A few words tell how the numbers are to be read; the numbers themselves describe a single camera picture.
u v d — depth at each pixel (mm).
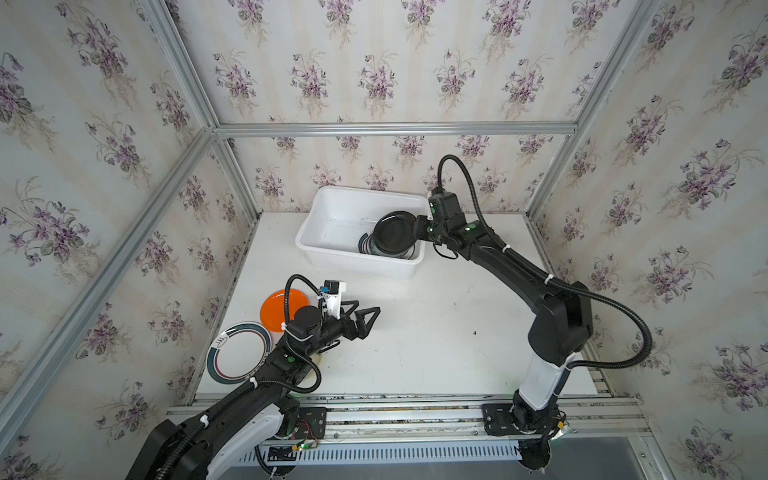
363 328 687
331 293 688
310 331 593
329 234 1133
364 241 1075
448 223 650
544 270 1065
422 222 765
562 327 461
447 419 751
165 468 380
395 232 904
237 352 878
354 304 800
